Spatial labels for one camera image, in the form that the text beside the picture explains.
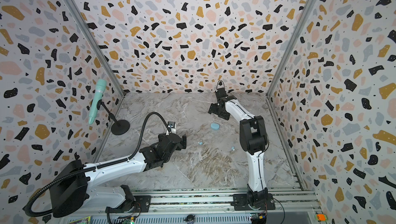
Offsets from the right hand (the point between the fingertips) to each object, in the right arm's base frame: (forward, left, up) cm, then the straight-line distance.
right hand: (217, 113), depth 101 cm
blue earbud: (-19, +11, -6) cm, 22 cm away
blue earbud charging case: (-6, +2, -6) cm, 9 cm away
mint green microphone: (-5, +60, +29) cm, 67 cm away
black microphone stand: (-10, +64, -4) cm, 65 cm away
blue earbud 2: (-21, -9, -7) cm, 24 cm away
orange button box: (-54, -47, -8) cm, 72 cm away
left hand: (-21, +20, +7) cm, 29 cm away
